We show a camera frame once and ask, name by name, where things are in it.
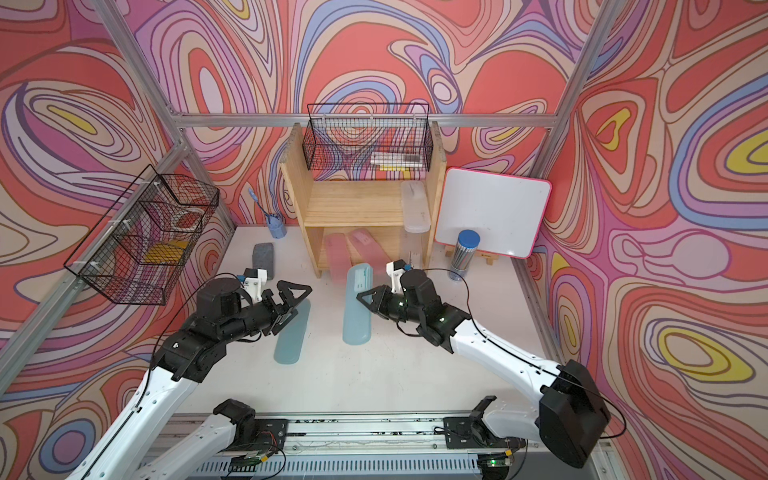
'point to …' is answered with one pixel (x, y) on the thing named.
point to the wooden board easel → (488, 256)
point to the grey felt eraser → (263, 258)
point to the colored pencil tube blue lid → (467, 243)
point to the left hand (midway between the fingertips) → (307, 299)
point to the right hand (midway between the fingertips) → (360, 305)
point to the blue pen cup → (276, 225)
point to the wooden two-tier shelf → (326, 207)
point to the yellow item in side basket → (165, 252)
